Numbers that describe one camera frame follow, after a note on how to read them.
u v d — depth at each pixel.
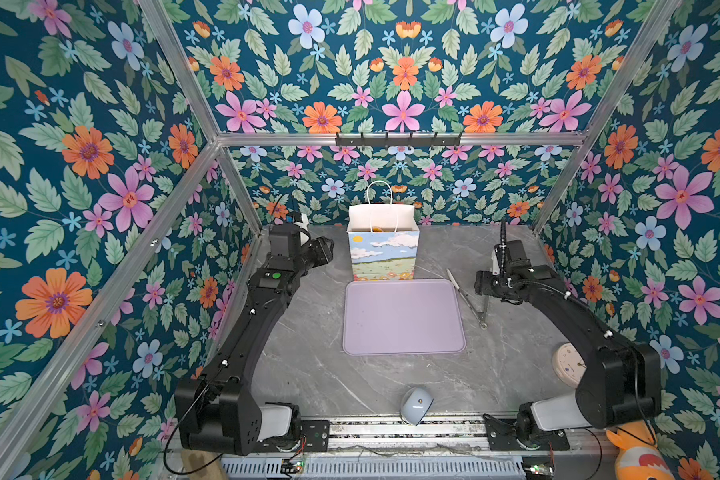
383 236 0.84
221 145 0.93
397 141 0.92
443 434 0.75
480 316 0.93
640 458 0.65
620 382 0.42
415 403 0.71
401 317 0.96
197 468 0.67
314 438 0.73
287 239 0.58
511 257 0.67
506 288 0.62
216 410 0.38
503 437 0.73
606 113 0.86
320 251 0.70
